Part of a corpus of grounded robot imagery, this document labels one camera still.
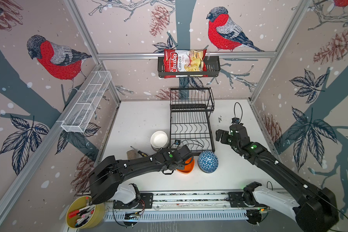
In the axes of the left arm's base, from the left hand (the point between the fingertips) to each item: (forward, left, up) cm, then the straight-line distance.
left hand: (180, 163), depth 80 cm
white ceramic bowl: (+15, +13, 0) cm, 20 cm away
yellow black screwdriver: (+8, +24, -5) cm, 26 cm away
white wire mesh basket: (+18, +52, +24) cm, 60 cm away
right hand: (+13, -24, +9) cm, 29 cm away
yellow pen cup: (-23, +44, +4) cm, 49 cm away
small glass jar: (+7, +30, -4) cm, 31 cm away
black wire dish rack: (+31, -8, -4) cm, 33 cm away
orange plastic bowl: (-1, -5, -5) cm, 7 cm away
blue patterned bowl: (+2, -16, -3) cm, 17 cm away
